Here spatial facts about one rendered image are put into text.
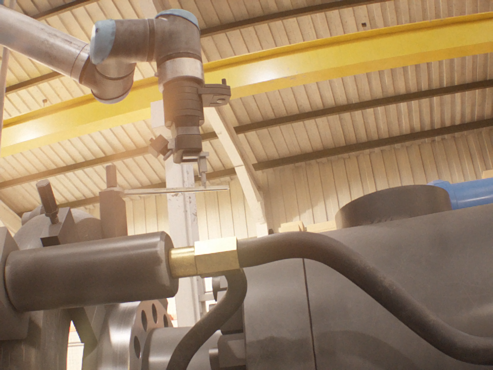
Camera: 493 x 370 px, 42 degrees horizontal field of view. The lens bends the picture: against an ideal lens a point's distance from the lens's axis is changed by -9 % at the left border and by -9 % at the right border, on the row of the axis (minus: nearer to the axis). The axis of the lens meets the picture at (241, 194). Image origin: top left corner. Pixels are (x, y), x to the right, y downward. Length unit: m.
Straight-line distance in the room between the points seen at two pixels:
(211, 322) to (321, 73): 8.51
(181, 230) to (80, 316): 8.18
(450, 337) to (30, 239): 0.59
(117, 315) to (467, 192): 0.74
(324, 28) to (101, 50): 10.74
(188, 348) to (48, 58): 0.85
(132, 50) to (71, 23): 10.26
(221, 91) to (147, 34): 0.18
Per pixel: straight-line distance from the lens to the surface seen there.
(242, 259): 0.74
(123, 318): 1.02
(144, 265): 0.73
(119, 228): 1.18
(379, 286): 0.72
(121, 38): 1.31
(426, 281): 0.89
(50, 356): 0.87
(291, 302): 0.88
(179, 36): 1.32
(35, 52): 1.49
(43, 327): 0.87
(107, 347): 0.98
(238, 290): 0.78
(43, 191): 0.89
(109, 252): 0.75
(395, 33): 9.53
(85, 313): 0.95
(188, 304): 8.84
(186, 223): 9.10
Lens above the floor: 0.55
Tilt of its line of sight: 22 degrees up
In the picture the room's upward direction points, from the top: 7 degrees counter-clockwise
